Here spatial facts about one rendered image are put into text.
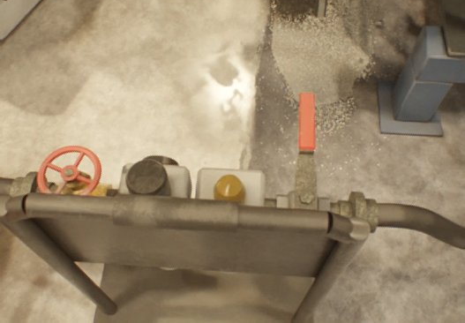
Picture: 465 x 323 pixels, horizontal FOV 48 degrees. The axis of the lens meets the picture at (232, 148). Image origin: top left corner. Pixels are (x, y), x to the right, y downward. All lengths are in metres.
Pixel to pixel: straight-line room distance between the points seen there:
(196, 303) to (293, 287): 0.19
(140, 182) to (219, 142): 0.61
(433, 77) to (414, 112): 0.13
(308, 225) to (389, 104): 0.80
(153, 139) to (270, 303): 0.44
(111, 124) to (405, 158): 0.67
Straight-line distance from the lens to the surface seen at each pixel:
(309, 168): 0.63
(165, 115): 1.23
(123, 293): 1.07
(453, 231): 0.72
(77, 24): 1.44
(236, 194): 0.59
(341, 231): 0.52
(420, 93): 1.17
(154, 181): 0.59
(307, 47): 1.34
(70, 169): 0.62
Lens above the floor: 1.04
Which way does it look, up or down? 62 degrees down
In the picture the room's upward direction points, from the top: straight up
